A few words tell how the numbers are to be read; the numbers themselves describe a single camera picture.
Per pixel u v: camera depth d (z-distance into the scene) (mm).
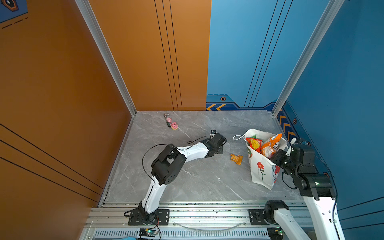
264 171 699
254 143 784
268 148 680
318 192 419
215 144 744
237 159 936
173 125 1085
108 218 754
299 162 484
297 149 490
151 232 704
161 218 738
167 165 544
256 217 725
